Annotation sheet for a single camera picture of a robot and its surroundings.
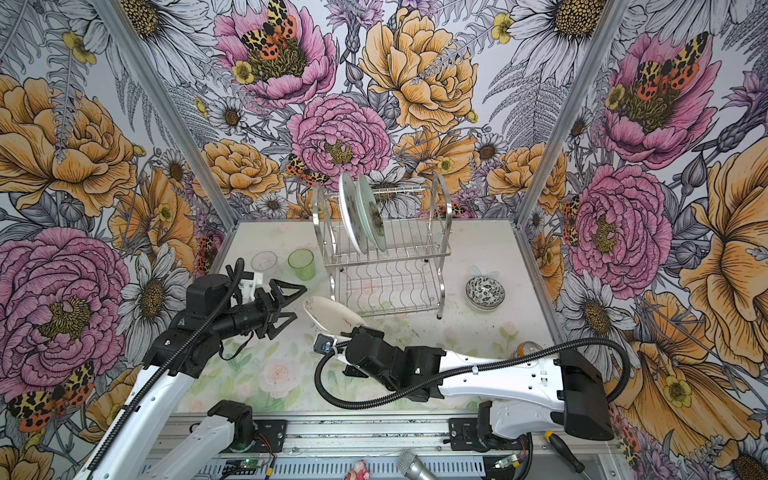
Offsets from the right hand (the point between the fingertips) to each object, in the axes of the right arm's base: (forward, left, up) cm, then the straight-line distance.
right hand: (349, 341), depth 71 cm
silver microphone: (-22, -13, -15) cm, 30 cm away
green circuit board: (-21, +26, -19) cm, 39 cm away
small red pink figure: (-23, -2, -16) cm, 28 cm away
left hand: (+5, +10, +6) cm, 13 cm away
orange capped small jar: (+1, -44, -9) cm, 45 cm away
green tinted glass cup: (+33, +19, -10) cm, 39 cm away
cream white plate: (+10, +6, -7) cm, 14 cm away
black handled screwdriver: (-20, -50, -18) cm, 56 cm away
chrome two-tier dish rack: (+28, -14, -14) cm, 34 cm away
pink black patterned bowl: (+22, -40, -16) cm, 48 cm away
